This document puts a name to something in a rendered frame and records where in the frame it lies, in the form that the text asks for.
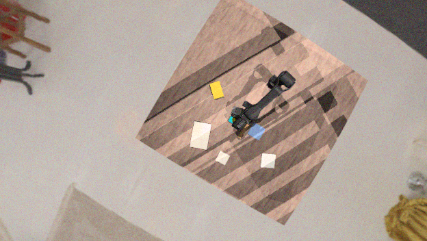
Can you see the yellow block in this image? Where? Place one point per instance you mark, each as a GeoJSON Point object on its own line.
{"type": "Point", "coordinates": [216, 90]}

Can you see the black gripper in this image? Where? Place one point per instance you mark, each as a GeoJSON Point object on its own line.
{"type": "Point", "coordinates": [246, 104]}

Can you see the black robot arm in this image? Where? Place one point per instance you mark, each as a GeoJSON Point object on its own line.
{"type": "Point", "coordinates": [250, 114]}

